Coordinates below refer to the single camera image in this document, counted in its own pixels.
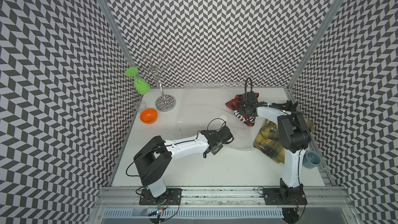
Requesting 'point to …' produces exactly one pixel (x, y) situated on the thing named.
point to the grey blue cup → (311, 159)
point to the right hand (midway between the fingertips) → (243, 112)
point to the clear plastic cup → (141, 106)
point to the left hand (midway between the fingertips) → (210, 142)
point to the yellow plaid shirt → (268, 140)
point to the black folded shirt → (288, 106)
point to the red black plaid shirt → (235, 104)
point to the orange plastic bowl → (148, 115)
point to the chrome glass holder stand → (164, 102)
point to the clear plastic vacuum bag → (199, 104)
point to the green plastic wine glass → (141, 85)
